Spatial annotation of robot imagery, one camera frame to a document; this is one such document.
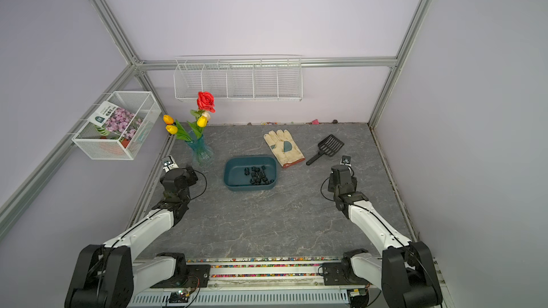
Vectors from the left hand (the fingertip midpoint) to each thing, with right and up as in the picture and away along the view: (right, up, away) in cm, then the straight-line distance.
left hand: (181, 169), depth 86 cm
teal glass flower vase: (+2, +4, +19) cm, 20 cm away
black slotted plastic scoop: (+66, +9, +26) cm, 71 cm away
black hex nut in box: (+30, -5, +14) cm, 33 cm away
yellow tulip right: (+10, +19, -4) cm, 22 cm away
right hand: (+66, -3, +2) cm, 66 cm away
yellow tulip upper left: (-3, +20, -5) cm, 21 cm away
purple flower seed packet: (-18, +18, -13) cm, 28 cm away
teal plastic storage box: (+19, -6, +13) cm, 24 cm away
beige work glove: (+42, +8, +23) cm, 49 cm away
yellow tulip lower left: (0, +16, -8) cm, 18 cm away
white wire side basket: (-24, +10, -12) cm, 28 cm away
